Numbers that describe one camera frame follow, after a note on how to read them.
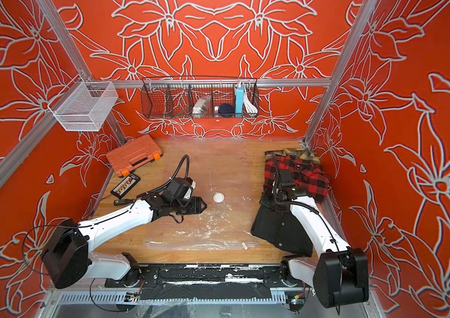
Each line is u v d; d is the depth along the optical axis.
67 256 0.41
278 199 0.62
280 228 0.82
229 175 1.04
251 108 0.91
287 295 0.70
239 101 0.88
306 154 1.10
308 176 0.95
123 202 0.92
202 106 0.92
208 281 0.73
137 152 1.07
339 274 0.40
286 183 0.65
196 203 0.72
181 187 0.64
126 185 0.98
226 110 0.96
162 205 0.59
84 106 0.91
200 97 0.96
